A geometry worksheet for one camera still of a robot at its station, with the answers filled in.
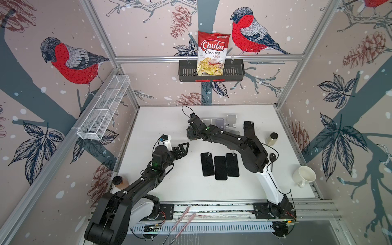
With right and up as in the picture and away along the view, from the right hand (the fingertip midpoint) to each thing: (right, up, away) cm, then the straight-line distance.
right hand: (191, 130), depth 98 cm
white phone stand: (+11, +6, +1) cm, 13 cm away
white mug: (+61, -22, -19) cm, 67 cm away
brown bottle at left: (-35, -25, -23) cm, 48 cm away
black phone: (+41, 0, +9) cm, 42 cm away
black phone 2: (+10, -20, -10) cm, 24 cm away
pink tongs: (-1, -43, -28) cm, 51 cm away
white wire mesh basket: (-45, +14, -19) cm, 51 cm away
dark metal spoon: (+51, -17, -6) cm, 54 cm away
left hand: (-2, -6, -14) cm, 15 cm away
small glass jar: (+51, -5, -6) cm, 51 cm away
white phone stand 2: (+27, +7, +3) cm, 28 cm away
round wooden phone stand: (+30, -1, +2) cm, 30 cm away
